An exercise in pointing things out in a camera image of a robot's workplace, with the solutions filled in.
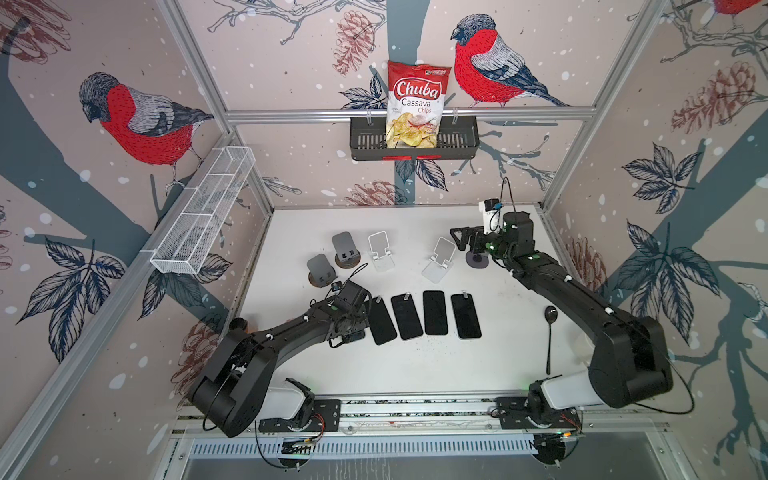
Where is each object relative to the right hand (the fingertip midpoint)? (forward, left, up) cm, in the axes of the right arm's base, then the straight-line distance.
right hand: (462, 227), depth 86 cm
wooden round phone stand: (-1, +36, -19) cm, 41 cm away
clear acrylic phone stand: (-2, +5, -17) cm, 18 cm away
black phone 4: (-18, -3, -22) cm, 28 cm away
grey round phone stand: (+4, -9, -22) cm, 24 cm away
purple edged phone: (-18, +16, -22) cm, 32 cm away
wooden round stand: (-5, +45, -19) cm, 49 cm away
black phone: (-25, +30, -20) cm, 44 cm away
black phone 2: (-21, +24, -22) cm, 39 cm away
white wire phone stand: (+1, +24, -18) cm, 30 cm away
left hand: (-19, +30, -20) cm, 41 cm away
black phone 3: (-15, +6, -25) cm, 30 cm away
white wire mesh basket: (-16, +71, +9) cm, 73 cm away
